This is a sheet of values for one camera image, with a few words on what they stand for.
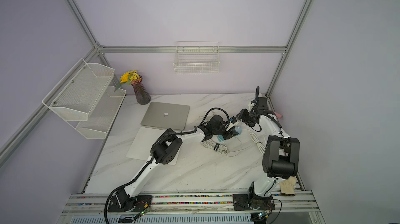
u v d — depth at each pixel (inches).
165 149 24.6
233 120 33.8
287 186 30.9
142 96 42.7
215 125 32.6
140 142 38.2
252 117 28.0
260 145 35.8
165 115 42.2
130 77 38.5
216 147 35.6
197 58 37.8
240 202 28.8
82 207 28.9
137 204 28.3
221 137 36.1
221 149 35.6
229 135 34.8
